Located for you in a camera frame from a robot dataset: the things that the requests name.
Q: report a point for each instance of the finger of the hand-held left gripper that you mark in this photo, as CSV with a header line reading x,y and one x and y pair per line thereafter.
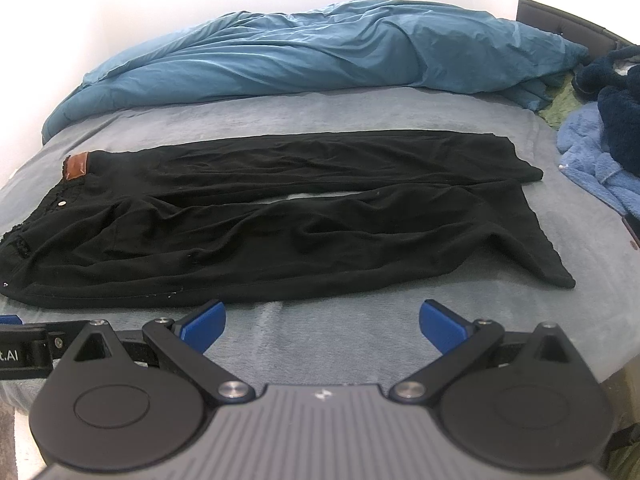
x,y
25,332

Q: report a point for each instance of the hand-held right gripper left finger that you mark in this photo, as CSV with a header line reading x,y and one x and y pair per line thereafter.
x,y
205,327

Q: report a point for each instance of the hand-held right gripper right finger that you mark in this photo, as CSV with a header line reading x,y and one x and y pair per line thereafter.
x,y
440,330

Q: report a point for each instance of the black pants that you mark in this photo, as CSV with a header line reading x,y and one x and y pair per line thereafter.
x,y
300,220

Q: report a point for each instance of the dark flat object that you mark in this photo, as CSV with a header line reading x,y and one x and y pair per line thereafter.
x,y
632,232

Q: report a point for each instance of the grey fleece bed blanket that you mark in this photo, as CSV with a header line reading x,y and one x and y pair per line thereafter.
x,y
320,110

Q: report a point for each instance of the green fuzzy cloth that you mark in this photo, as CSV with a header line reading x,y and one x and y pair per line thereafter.
x,y
562,100

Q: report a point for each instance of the teal duvet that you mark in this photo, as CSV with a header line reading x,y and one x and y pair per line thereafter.
x,y
300,50

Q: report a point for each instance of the navy fleece garment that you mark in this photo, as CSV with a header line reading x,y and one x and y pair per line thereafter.
x,y
617,90

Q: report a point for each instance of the dark bed headboard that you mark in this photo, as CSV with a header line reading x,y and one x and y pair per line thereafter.
x,y
570,17

